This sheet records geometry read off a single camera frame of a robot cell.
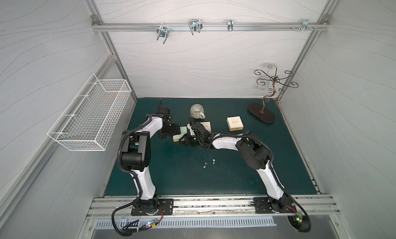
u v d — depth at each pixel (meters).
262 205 0.73
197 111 1.10
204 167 0.86
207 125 1.02
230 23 0.72
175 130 0.88
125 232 0.68
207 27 0.78
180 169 0.89
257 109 1.15
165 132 0.82
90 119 0.69
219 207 0.75
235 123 1.02
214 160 0.88
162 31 0.78
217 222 0.70
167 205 0.74
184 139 0.88
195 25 0.76
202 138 0.78
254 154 0.55
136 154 0.50
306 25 0.77
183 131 0.94
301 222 0.72
